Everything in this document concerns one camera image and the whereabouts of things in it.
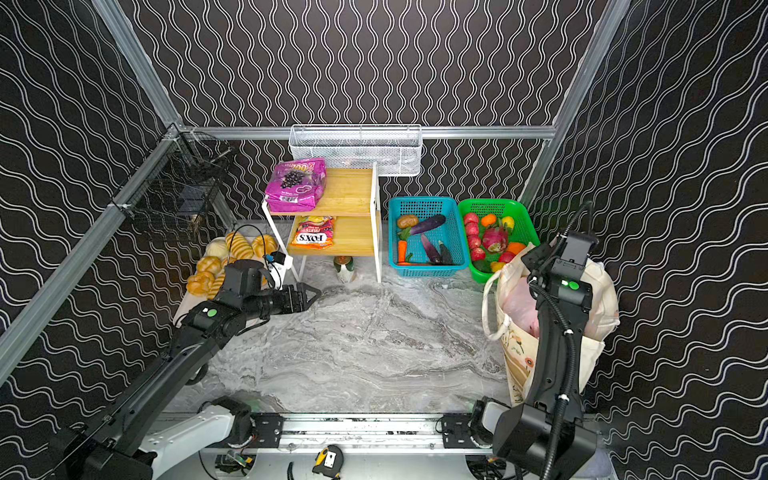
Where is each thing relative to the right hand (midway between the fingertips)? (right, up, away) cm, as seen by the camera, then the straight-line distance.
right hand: (543, 253), depth 73 cm
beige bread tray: (-98, -8, +27) cm, 102 cm away
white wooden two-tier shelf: (-49, +8, +8) cm, 51 cm away
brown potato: (-30, +13, +44) cm, 55 cm away
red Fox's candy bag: (-61, +7, +20) cm, 64 cm away
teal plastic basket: (-14, +8, +37) cm, 41 cm away
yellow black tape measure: (-52, -48, -4) cm, 70 cm away
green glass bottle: (-52, -4, +22) cm, 56 cm away
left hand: (-55, -10, +1) cm, 56 cm away
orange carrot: (-33, +1, +37) cm, 49 cm away
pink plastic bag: (-6, -13, 0) cm, 14 cm away
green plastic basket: (+12, +8, +37) cm, 40 cm away
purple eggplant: (-31, +8, +40) cm, 51 cm away
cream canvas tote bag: (-9, -21, -7) cm, 24 cm away
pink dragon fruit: (0, +5, +33) cm, 34 cm away
